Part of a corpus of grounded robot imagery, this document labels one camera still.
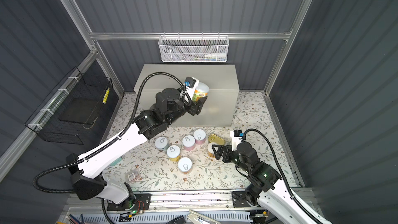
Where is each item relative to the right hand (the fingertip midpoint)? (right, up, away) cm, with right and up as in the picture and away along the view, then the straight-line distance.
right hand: (220, 148), depth 74 cm
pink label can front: (-17, -1, +15) cm, 23 cm away
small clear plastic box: (-44, -16, +5) cm, 48 cm away
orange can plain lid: (-4, -4, +10) cm, 12 cm away
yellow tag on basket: (-61, +26, +10) cm, 67 cm away
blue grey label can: (-32, -1, +13) cm, 35 cm away
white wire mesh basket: (-16, +67, +50) cm, 85 cm away
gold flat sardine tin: (-2, +1, +18) cm, 18 cm away
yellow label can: (-25, -6, +11) cm, 27 cm away
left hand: (-10, +26, -9) cm, 30 cm away
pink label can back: (-10, +2, +17) cm, 20 cm away
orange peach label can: (-18, -10, +6) cm, 22 cm away
